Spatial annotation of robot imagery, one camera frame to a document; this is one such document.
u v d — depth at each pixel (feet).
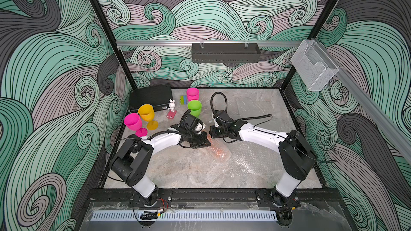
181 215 2.29
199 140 2.49
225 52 3.34
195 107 3.13
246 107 3.47
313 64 2.57
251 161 2.75
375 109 1.90
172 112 3.47
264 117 2.01
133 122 2.79
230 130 2.17
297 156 1.48
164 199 2.37
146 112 2.94
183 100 3.60
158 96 3.82
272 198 2.15
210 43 3.09
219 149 2.61
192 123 2.35
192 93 3.25
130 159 1.52
